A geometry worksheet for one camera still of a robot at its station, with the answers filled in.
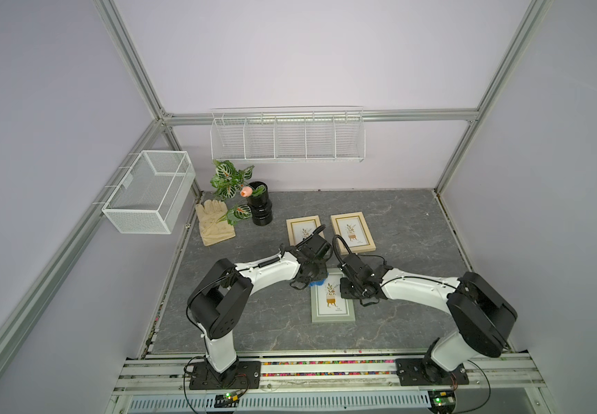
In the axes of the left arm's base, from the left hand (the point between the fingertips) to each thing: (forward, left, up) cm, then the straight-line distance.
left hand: (321, 276), depth 89 cm
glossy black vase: (+29, +21, +6) cm, 37 cm away
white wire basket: (+21, +54, +23) cm, 63 cm away
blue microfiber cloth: (-2, +1, 0) cm, 2 cm away
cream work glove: (+26, +43, -5) cm, 50 cm away
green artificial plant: (+23, +29, +25) cm, 45 cm away
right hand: (-4, -8, -3) cm, 9 cm away
